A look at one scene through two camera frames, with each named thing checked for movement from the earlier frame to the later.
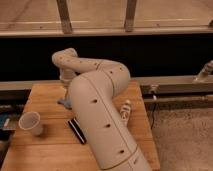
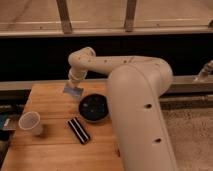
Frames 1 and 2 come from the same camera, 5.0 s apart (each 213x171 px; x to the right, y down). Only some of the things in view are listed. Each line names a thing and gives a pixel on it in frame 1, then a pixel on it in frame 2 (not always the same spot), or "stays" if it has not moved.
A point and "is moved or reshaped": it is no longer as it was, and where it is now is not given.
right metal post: [130, 15] stays
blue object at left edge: [4, 121] stays
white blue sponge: [67, 102] is moved or reshaped
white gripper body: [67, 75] to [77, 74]
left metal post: [65, 18] stays
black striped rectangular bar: [78, 130] stays
